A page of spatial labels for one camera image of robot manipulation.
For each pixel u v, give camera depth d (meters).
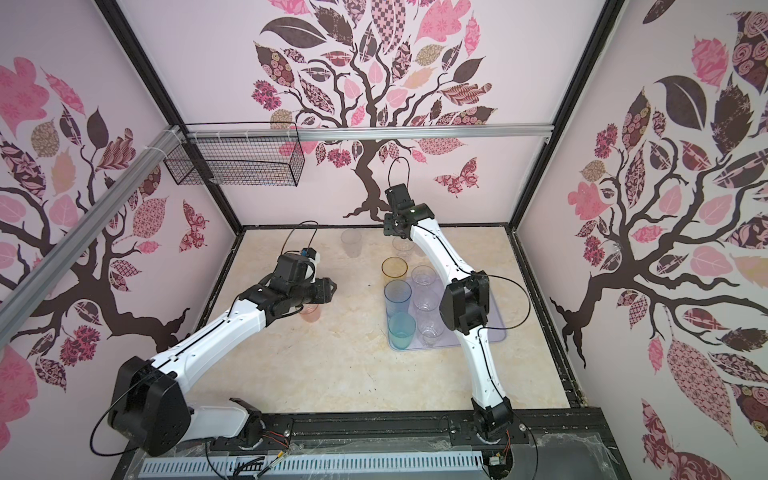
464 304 0.58
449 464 0.70
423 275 1.01
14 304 0.50
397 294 0.94
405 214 0.69
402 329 0.90
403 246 1.10
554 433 0.74
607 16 0.70
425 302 0.92
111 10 0.67
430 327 0.90
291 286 0.63
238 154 0.95
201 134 0.92
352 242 1.07
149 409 0.40
